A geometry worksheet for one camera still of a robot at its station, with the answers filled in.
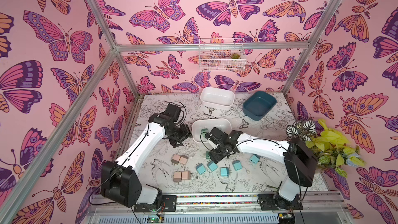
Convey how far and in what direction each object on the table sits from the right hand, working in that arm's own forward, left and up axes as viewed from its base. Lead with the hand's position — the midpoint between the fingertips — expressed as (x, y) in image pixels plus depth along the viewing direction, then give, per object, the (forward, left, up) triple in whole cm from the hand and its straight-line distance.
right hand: (215, 153), depth 85 cm
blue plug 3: (-9, -5, -3) cm, 10 cm away
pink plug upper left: (-2, +22, -3) cm, 23 cm away
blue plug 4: (-5, -12, -4) cm, 14 cm away
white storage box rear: (+46, -3, -5) cm, 46 cm away
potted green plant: (0, -55, +10) cm, 56 cm away
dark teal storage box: (+42, -33, -7) cm, 54 cm away
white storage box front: (+21, -7, -2) cm, 22 cm away
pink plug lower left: (-11, +20, -4) cm, 23 cm away
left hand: (+4, +13, +10) cm, 17 cm away
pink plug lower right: (-11, +16, -3) cm, 19 cm away
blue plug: (-7, +8, -4) cm, 11 cm away
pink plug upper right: (-3, +17, -3) cm, 18 cm away
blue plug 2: (-6, +1, -3) cm, 7 cm away
